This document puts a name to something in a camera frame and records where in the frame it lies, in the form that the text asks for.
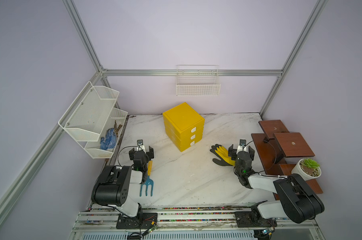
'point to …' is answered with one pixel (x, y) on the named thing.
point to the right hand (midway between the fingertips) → (242, 148)
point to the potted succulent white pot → (308, 168)
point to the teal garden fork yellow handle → (149, 180)
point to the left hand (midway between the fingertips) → (141, 148)
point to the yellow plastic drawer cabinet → (183, 125)
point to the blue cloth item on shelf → (109, 141)
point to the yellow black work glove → (223, 154)
